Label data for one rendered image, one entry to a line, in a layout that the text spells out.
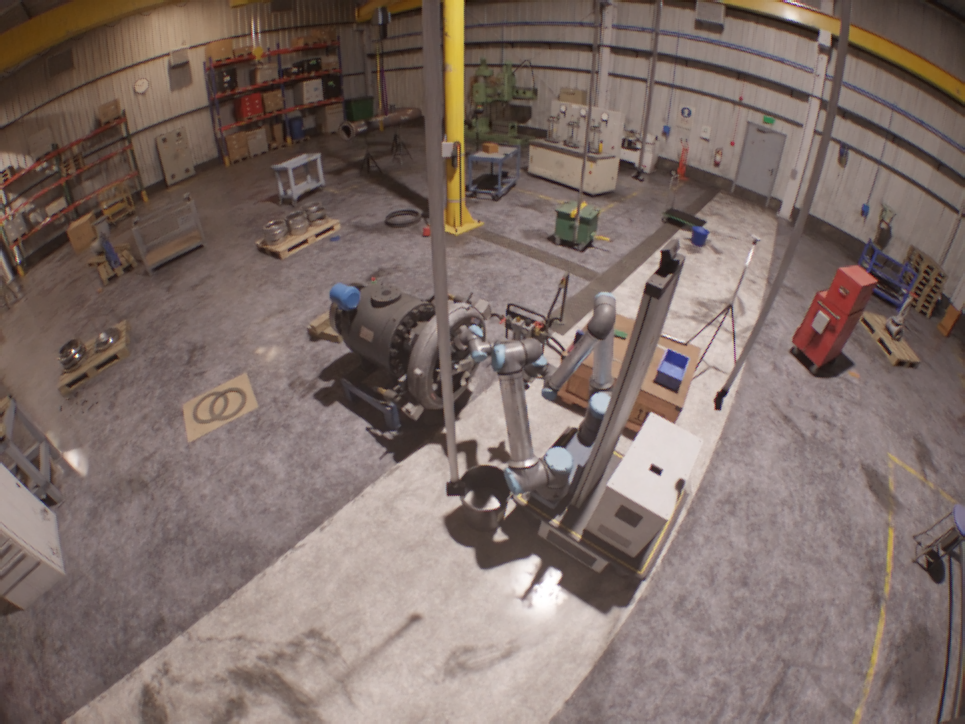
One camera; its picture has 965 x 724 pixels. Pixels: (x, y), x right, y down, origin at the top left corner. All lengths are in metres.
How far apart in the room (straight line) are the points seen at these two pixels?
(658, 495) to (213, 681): 2.75
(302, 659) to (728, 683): 2.50
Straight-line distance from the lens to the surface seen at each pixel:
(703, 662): 2.73
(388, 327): 2.65
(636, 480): 1.92
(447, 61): 5.69
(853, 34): 11.92
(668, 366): 3.16
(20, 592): 4.35
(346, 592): 2.57
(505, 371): 1.75
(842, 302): 4.73
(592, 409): 2.24
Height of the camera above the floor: 2.38
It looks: 42 degrees down
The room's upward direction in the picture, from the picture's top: 1 degrees clockwise
